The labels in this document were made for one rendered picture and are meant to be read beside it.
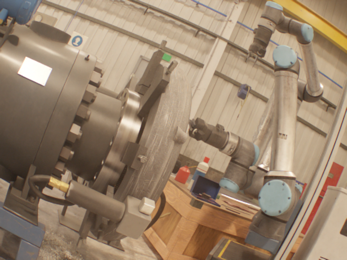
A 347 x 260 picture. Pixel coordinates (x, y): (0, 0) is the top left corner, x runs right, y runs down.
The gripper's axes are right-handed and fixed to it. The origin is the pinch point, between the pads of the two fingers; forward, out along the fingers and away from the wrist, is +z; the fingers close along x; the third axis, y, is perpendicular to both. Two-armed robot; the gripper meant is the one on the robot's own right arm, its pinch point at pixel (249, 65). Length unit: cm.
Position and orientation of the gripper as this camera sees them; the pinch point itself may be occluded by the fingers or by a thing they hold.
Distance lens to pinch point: 224.2
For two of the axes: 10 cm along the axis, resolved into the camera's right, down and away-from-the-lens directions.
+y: 2.6, 1.1, -9.6
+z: -4.2, 9.1, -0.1
